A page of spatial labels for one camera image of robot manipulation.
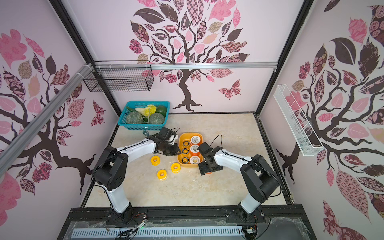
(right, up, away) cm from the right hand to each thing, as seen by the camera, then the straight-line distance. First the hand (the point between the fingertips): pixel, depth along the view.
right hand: (209, 170), depth 88 cm
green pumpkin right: (-37, +33, +15) cm, 51 cm away
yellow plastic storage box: (-12, +8, +7) cm, 16 cm away
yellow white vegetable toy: (-46, +39, +24) cm, 65 cm away
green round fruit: (-34, +40, +22) cm, 57 cm away
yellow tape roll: (-34, +5, +4) cm, 35 cm away
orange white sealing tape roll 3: (-9, +6, +4) cm, 12 cm away
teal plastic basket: (-62, +32, +18) cm, 72 cm away
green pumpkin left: (-52, +33, +14) cm, 63 cm away
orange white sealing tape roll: (-8, +18, +11) cm, 23 cm away
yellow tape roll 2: (-21, 0, +1) cm, 21 cm away
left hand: (-19, +9, +4) cm, 21 cm away
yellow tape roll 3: (-28, -4, -2) cm, 29 cm away
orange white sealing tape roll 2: (-10, +12, +5) cm, 16 cm away
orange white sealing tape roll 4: (-1, +1, -9) cm, 9 cm away
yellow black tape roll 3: (-15, +5, +5) cm, 17 cm away
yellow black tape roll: (-15, +15, +14) cm, 25 cm away
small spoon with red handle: (-45, +22, +18) cm, 54 cm away
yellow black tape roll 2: (-15, +10, +9) cm, 21 cm away
